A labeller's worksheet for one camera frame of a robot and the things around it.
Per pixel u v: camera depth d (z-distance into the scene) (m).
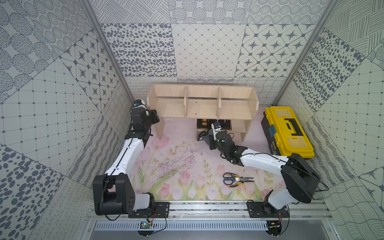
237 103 0.89
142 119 0.61
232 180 0.83
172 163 0.90
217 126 0.74
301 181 0.44
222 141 0.64
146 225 0.71
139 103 0.71
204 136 0.86
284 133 0.84
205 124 0.91
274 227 0.73
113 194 0.41
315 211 0.75
